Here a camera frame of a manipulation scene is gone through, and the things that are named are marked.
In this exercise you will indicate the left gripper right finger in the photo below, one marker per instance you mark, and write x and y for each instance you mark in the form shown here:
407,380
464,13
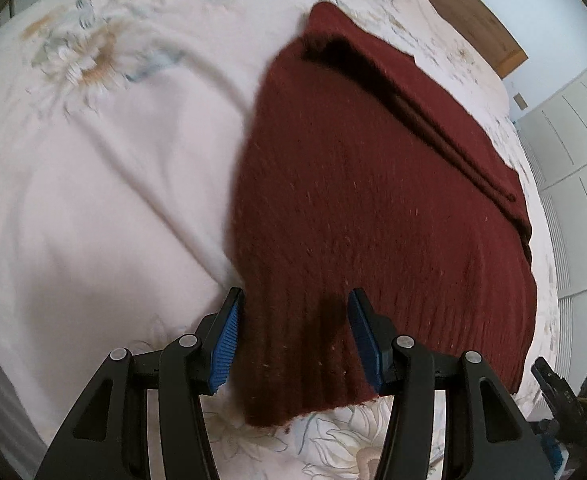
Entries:
486,435

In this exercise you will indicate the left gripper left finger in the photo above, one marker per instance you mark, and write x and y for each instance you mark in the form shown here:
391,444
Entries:
104,436

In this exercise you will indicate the dark red knit sweater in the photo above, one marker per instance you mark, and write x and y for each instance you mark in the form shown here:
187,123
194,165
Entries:
360,171

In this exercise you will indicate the white louvered wardrobe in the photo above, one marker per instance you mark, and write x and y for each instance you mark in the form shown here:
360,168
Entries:
554,136

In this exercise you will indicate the floral pink duvet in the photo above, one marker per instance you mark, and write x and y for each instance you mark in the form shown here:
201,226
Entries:
121,122

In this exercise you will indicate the wooden headboard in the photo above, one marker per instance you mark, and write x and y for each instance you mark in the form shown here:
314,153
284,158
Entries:
485,32

